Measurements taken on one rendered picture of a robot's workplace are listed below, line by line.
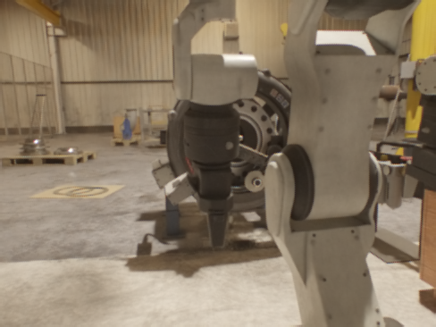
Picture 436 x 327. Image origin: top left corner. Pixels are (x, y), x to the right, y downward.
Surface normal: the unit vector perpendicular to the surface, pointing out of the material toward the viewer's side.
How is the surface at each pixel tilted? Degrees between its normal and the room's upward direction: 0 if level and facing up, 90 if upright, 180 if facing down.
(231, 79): 97
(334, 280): 60
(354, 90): 100
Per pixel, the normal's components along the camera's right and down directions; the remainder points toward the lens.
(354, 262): 0.16, -0.38
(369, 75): 0.20, 0.31
